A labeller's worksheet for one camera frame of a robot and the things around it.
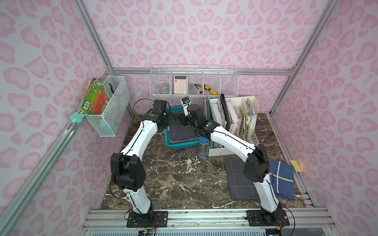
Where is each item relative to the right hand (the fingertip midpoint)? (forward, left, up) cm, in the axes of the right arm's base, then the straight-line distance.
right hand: (181, 111), depth 84 cm
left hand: (0, +8, -5) cm, 9 cm away
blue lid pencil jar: (-16, -13, -12) cm, 23 cm away
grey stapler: (+17, -9, +2) cm, 20 cm away
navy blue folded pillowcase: (-26, -58, -27) cm, 69 cm away
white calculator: (+21, +2, +3) cm, 21 cm away
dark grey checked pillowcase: (-1, +3, -20) cm, 20 cm away
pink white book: (-6, -29, -1) cm, 30 cm away
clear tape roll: (+19, +13, 0) cm, 23 cm away
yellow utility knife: (+21, -17, -1) cm, 27 cm away
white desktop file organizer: (+5, -34, -8) cm, 36 cm away
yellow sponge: (-18, -72, -32) cm, 81 cm away
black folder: (-10, -25, 0) cm, 27 cm away
